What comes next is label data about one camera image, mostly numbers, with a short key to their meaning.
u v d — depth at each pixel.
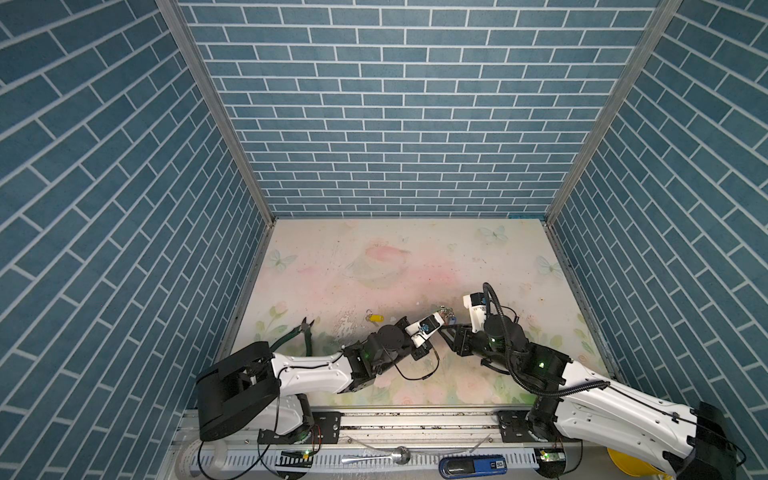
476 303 0.68
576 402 0.52
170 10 0.69
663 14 0.71
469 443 0.72
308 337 0.89
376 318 0.94
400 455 0.69
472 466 0.65
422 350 0.67
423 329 0.63
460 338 0.65
